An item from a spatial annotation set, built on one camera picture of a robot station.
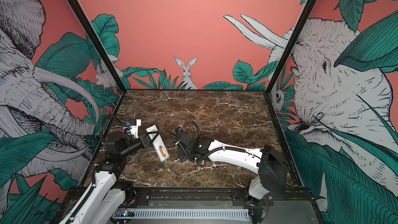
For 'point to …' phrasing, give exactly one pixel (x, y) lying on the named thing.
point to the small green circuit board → (124, 212)
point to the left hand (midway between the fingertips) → (157, 132)
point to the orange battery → (161, 151)
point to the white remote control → (158, 142)
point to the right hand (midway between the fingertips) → (178, 150)
